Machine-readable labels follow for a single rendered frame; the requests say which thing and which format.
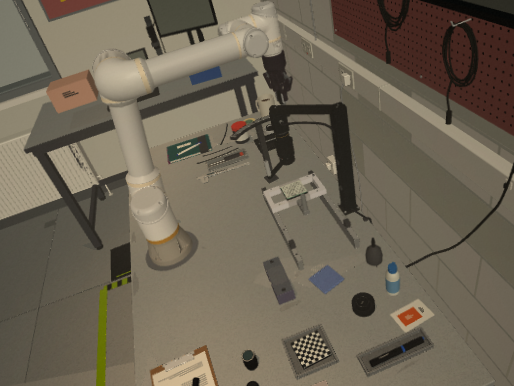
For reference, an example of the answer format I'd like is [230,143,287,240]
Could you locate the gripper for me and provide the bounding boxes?
[262,50,294,104]

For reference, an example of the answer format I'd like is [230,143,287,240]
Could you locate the small checkered calibration target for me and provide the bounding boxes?
[280,180,308,201]

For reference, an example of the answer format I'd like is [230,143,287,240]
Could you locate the grey slide rails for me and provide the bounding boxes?
[271,195,361,271]

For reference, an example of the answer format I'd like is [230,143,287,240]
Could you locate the black lens cap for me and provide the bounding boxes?
[351,291,377,319]

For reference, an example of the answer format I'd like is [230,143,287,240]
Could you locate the white mug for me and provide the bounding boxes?
[255,94,277,116]

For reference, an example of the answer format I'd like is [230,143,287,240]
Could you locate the black curved gooseneck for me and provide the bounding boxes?
[231,114,272,141]

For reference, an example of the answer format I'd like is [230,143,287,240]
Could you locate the red emergency stop button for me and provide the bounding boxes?
[230,119,254,145]

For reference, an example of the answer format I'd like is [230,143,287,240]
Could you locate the blue pad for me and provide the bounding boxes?
[188,65,223,87]

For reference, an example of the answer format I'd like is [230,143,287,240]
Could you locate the black red screwdriver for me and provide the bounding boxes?
[195,148,247,166]

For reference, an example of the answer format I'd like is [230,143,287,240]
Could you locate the steel ruler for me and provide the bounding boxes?
[203,157,251,175]

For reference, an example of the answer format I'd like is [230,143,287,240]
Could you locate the green book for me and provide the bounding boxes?
[165,134,214,165]

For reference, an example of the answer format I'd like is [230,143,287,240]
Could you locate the black monitor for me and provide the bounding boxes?
[145,0,219,46]

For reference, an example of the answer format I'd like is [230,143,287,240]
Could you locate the red pegboard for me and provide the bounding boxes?
[330,0,514,136]

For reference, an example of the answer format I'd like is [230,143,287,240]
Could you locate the grey metal block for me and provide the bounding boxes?
[262,257,298,306]

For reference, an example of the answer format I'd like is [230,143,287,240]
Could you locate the blue cleaning cloth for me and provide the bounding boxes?
[307,263,346,295]

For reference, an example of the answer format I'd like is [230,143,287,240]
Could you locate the dark grey table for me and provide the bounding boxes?
[23,59,261,251]

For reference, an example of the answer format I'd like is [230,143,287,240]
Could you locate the brown cardboard box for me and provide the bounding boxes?
[45,69,100,115]

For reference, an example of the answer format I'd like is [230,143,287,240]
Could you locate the red framed poster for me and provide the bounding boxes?
[37,0,118,23]

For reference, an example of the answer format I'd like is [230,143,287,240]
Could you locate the white bottle blue cap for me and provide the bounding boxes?
[384,261,402,298]

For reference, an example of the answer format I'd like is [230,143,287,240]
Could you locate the black controller box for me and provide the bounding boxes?
[109,241,133,283]

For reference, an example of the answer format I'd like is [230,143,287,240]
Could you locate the window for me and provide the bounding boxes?
[0,0,62,102]

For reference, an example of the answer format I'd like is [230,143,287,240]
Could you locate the white orange card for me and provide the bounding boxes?
[389,298,436,333]

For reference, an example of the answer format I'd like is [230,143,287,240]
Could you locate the black white checkerboard plate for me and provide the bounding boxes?
[290,330,333,371]

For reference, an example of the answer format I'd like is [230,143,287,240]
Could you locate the white radiator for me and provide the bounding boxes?
[0,133,102,223]

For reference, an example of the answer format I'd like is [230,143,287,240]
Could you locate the grey foam tray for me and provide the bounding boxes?
[281,323,340,381]
[355,326,435,378]

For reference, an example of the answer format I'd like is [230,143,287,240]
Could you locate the small black jar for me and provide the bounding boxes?
[241,348,260,371]

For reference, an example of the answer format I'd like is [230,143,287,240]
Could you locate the black blue marker pen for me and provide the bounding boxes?
[367,335,426,368]

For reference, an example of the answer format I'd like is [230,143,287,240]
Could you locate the brown clipboard with paper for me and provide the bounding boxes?
[149,344,220,386]

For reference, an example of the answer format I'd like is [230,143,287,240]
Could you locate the black camera body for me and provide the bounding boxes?
[267,104,289,126]

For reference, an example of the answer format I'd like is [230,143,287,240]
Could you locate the black camera cable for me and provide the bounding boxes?
[285,120,337,132]

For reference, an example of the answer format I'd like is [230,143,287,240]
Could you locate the black camera lens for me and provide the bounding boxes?
[273,122,298,167]

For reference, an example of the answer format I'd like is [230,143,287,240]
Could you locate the grey post with black foot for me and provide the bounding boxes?
[255,123,283,184]

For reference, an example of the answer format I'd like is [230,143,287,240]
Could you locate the black camera stand column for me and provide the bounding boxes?
[269,101,373,224]

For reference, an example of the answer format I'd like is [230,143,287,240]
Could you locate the white slide nest frame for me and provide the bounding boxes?
[262,171,327,214]

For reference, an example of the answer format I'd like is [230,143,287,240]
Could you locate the black coiled cable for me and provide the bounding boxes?
[376,0,412,66]
[441,19,480,126]

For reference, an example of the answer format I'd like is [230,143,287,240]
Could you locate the grey round base plate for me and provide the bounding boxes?
[144,230,200,271]

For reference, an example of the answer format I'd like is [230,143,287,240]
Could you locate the black hanging cable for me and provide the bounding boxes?
[404,161,514,269]

